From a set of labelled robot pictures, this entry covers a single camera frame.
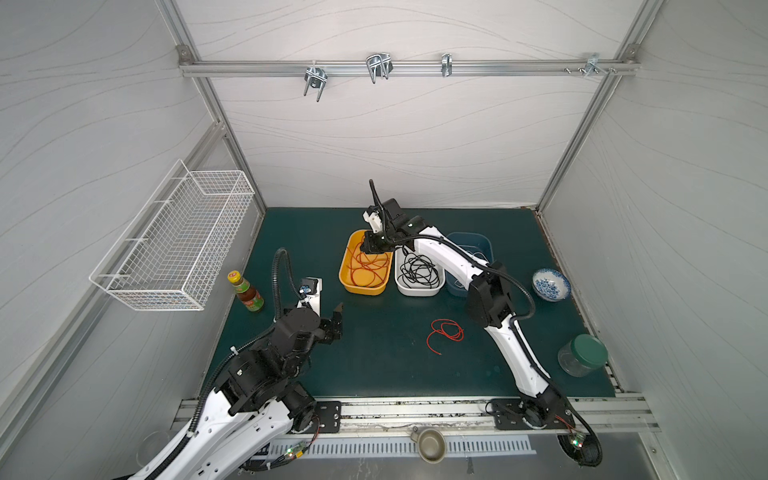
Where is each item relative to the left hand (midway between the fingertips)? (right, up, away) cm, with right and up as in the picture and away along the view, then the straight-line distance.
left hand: (331, 299), depth 70 cm
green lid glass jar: (+62, -15, +3) cm, 64 cm away
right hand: (+5, +14, +23) cm, 27 cm away
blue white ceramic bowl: (+67, -1, +27) cm, 72 cm away
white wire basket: (-37, +11, -3) cm, 39 cm away
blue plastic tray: (+45, +12, +34) cm, 58 cm away
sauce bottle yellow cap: (-27, -2, +15) cm, 31 cm away
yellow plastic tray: (+1, +14, +33) cm, 36 cm away
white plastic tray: (+23, -3, +26) cm, 35 cm away
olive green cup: (+24, -34, -1) cm, 42 cm away
